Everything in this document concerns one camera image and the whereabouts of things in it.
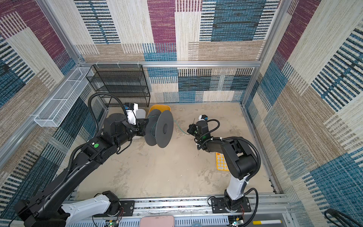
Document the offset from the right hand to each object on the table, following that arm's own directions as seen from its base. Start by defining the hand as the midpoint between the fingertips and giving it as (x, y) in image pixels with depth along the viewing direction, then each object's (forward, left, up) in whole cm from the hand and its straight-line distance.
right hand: (188, 126), depth 96 cm
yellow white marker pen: (-52, -37, -11) cm, 65 cm away
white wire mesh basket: (-7, +67, +25) cm, 72 cm away
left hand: (-13, +20, +26) cm, 35 cm away
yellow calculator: (-23, -19, -7) cm, 30 cm away
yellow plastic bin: (+24, +21, -6) cm, 33 cm away
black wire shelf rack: (+34, +46, +12) cm, 58 cm away
